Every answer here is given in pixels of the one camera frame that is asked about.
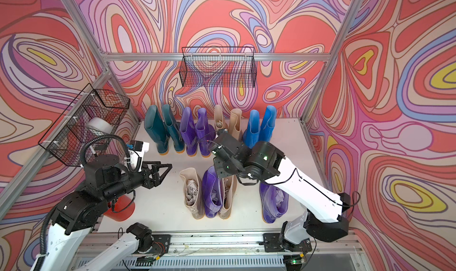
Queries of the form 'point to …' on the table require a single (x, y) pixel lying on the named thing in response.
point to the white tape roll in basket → (101, 124)
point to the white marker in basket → (93, 151)
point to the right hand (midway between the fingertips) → (223, 169)
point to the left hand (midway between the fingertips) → (168, 165)
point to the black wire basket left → (66, 139)
